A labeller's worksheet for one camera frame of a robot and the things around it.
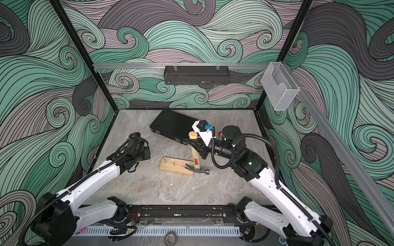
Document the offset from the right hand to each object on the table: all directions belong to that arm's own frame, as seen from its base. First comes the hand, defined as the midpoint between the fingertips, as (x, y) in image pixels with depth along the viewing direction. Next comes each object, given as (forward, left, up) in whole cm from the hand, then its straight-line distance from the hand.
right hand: (187, 138), depth 59 cm
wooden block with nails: (+3, +8, -33) cm, 34 cm away
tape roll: (-30, +8, -36) cm, 47 cm away
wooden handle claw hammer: (-3, -3, -22) cm, 22 cm away
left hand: (+9, +24, -25) cm, 36 cm away
